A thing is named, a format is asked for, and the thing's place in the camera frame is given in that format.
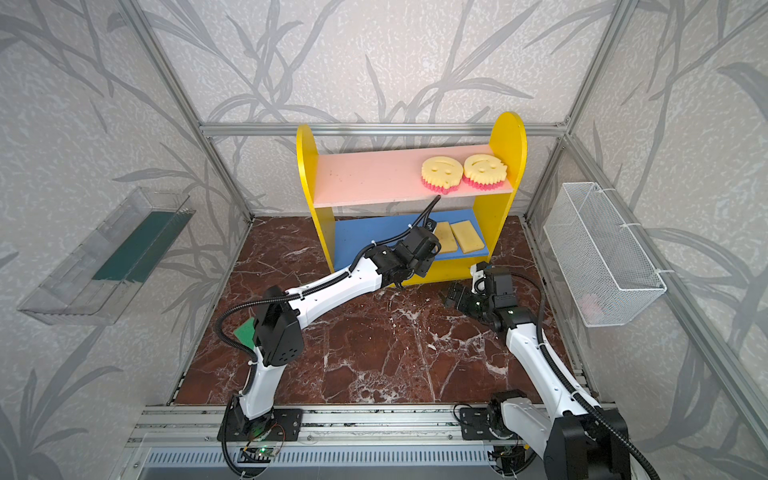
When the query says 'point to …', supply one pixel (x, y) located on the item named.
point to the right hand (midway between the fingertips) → (450, 287)
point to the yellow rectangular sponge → (467, 236)
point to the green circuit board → (255, 455)
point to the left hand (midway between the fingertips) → (425, 244)
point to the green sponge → (245, 332)
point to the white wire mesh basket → (604, 271)
